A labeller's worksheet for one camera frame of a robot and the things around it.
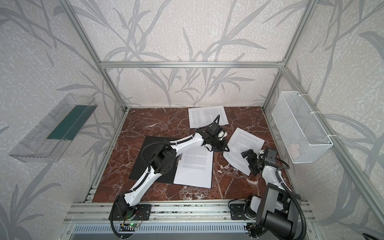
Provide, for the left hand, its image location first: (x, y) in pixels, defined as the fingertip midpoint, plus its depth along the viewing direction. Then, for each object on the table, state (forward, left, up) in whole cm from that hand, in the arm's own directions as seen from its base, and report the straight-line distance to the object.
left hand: (231, 147), depth 91 cm
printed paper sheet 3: (+8, -9, -7) cm, 14 cm away
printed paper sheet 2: (+30, +19, -7) cm, 36 cm away
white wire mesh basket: (-9, -23, +30) cm, 39 cm away
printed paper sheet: (-11, +22, -6) cm, 25 cm away
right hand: (-4, -8, -1) cm, 9 cm away
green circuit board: (-40, +51, -5) cm, 65 cm away
